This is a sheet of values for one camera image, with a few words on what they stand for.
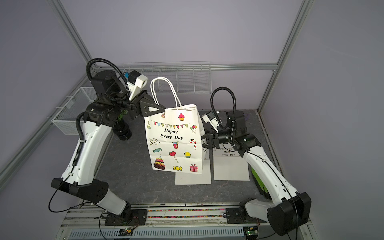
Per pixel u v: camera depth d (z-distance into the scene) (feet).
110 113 1.46
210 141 1.84
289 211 1.23
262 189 2.65
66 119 2.19
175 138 1.70
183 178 2.78
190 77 3.42
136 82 1.40
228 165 2.93
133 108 1.48
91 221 2.42
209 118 1.87
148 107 1.58
